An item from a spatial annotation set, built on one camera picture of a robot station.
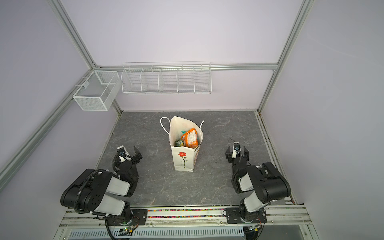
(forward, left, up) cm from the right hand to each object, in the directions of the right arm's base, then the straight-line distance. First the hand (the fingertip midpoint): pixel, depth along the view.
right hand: (239, 148), depth 89 cm
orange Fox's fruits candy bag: (+1, +29, +9) cm, 31 cm away
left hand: (-3, +66, +3) cm, 66 cm away
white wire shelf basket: (+41, +40, +23) cm, 62 cm away
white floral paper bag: (-11, +31, +8) cm, 34 cm away
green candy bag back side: (-1, +35, +8) cm, 36 cm away
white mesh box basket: (+33, +91, +18) cm, 98 cm away
